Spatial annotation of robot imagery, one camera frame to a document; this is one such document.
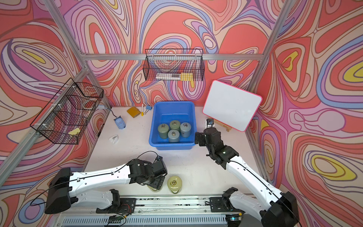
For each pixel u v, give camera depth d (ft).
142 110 3.78
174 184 2.36
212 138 1.88
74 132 2.33
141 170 1.76
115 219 2.33
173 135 2.99
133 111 3.78
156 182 2.18
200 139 2.26
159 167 1.90
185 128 3.15
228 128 3.32
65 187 1.32
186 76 2.70
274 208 1.26
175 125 3.17
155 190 2.53
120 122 3.33
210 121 2.19
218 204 2.40
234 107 2.93
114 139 3.22
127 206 2.37
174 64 3.15
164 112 3.69
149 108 3.94
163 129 3.13
